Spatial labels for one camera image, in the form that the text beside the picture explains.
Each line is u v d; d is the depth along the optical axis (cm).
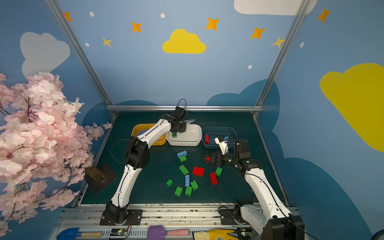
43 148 39
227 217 75
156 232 70
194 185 83
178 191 80
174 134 105
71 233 70
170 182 84
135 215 75
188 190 82
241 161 58
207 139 103
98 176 80
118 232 71
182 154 96
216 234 68
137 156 62
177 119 81
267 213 43
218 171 88
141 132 104
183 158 96
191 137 106
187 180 85
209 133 107
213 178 86
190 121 115
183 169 90
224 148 69
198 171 88
